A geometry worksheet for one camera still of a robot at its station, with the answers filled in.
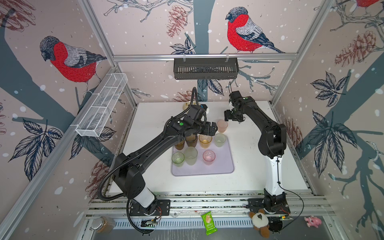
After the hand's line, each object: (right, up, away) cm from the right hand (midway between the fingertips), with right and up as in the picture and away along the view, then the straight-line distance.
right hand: (229, 117), depth 99 cm
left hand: (-14, -4, -23) cm, 27 cm away
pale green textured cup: (-7, -15, -1) cm, 17 cm away
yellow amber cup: (-17, -16, -4) cm, 23 cm away
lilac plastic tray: (-6, -29, -9) cm, 31 cm away
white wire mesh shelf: (-74, -2, -28) cm, 79 cm away
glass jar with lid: (-63, -45, -37) cm, 86 cm away
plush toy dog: (+7, -48, -32) cm, 58 cm away
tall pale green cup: (-26, -21, -16) cm, 37 cm away
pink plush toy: (+31, -48, -32) cm, 65 cm away
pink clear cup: (-15, -24, -12) cm, 30 cm away
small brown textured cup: (-33, -19, -5) cm, 39 cm away
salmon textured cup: (-5, -6, 0) cm, 8 cm away
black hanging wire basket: (-16, +35, +5) cm, 39 cm away
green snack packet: (-17, -50, -31) cm, 61 cm away
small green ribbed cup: (-34, -26, -10) cm, 44 cm away
